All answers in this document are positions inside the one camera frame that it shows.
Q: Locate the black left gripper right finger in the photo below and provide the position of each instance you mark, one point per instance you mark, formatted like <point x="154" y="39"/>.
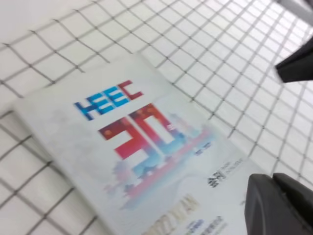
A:
<point x="298" y="66"/>

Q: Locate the white HEEC catalogue book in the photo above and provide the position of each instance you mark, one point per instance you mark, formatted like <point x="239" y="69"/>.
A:
<point x="145" y="159"/>

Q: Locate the white black-grid tablecloth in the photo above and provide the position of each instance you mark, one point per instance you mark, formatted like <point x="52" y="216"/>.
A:
<point x="220" y="54"/>

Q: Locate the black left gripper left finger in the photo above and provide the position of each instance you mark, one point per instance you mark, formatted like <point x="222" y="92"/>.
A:
<point x="278" y="205"/>

